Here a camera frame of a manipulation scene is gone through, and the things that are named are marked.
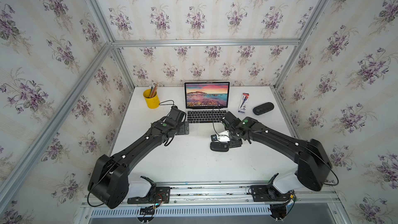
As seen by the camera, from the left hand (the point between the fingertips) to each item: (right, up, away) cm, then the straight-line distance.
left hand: (181, 128), depth 85 cm
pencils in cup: (-20, +23, +14) cm, 33 cm away
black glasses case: (+54, +10, +19) cm, 58 cm away
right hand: (+28, -3, 0) cm, 29 cm away
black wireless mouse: (+21, -11, +2) cm, 24 cm away
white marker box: (+42, +14, +23) cm, 50 cm away
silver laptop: (+15, +15, +19) cm, 28 cm away
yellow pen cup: (-21, +14, +16) cm, 30 cm away
